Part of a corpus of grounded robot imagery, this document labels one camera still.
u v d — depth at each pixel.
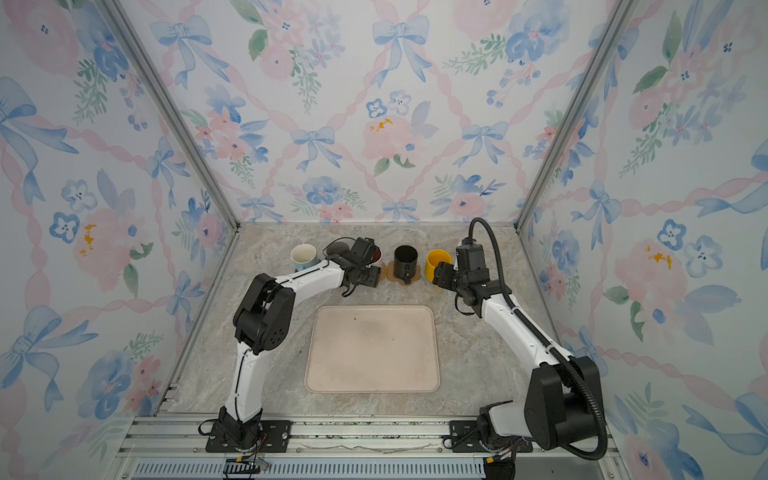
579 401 0.41
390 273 1.05
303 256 1.00
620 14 0.69
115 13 0.69
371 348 0.88
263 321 0.56
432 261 0.97
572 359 0.43
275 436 0.74
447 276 0.77
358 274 0.77
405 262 1.00
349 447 0.73
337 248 0.96
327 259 0.94
